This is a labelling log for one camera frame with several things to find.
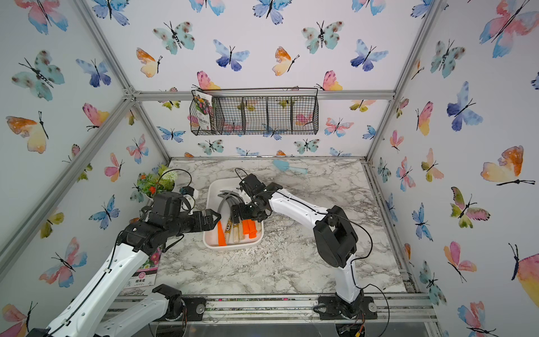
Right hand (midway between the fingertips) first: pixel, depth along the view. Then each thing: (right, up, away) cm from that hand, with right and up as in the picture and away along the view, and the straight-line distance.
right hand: (242, 216), depth 84 cm
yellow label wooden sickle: (-6, +5, +19) cm, 20 cm away
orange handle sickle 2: (+4, -7, +5) cm, 10 cm away
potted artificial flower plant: (-38, +14, +9) cm, 42 cm away
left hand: (-9, +2, -9) cm, 13 cm away
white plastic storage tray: (-14, -10, +5) cm, 18 cm away
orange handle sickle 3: (+1, -6, +7) cm, 9 cm away
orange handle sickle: (-9, -10, +5) cm, 14 cm away
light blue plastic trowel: (+18, +22, +35) cm, 45 cm away
